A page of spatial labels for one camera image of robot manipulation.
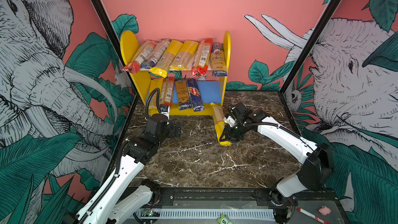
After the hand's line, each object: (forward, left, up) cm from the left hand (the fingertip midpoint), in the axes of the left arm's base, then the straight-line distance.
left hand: (170, 119), depth 72 cm
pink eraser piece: (-37, -70, -23) cm, 83 cm away
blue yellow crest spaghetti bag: (+18, -5, -9) cm, 21 cm away
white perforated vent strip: (-36, -28, -25) cm, 53 cm away
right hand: (-6, -24, -9) cm, 26 cm away
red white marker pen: (-39, -65, -24) cm, 79 cm away
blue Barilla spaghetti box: (+23, -12, -9) cm, 27 cm away
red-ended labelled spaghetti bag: (+28, +6, -9) cm, 30 cm away
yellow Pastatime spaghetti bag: (+2, -24, -8) cm, 26 cm away
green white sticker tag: (-38, -24, -24) cm, 51 cm away
